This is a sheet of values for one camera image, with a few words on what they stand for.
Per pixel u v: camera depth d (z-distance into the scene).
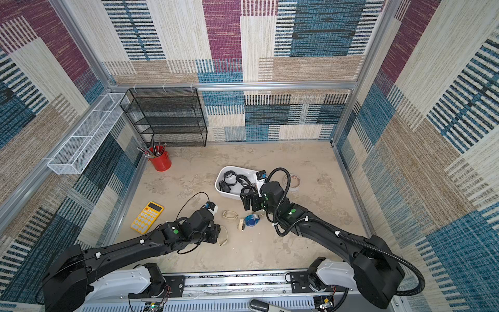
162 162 1.07
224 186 0.94
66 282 0.40
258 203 0.72
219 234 0.73
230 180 1.04
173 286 0.73
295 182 1.02
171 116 1.08
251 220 0.88
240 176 1.00
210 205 0.75
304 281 0.74
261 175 0.70
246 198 0.71
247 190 0.97
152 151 1.04
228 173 1.02
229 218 0.89
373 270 0.40
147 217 0.90
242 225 0.85
